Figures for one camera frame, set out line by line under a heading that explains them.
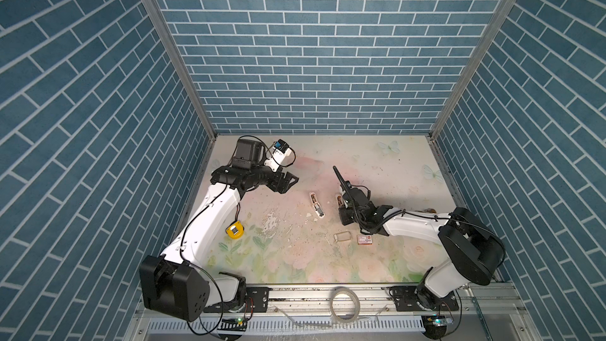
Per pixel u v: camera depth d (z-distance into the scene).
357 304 0.70
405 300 0.73
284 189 0.68
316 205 0.94
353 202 0.69
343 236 0.88
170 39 0.85
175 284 0.38
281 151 0.67
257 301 0.73
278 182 0.67
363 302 0.74
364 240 0.86
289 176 0.69
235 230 0.86
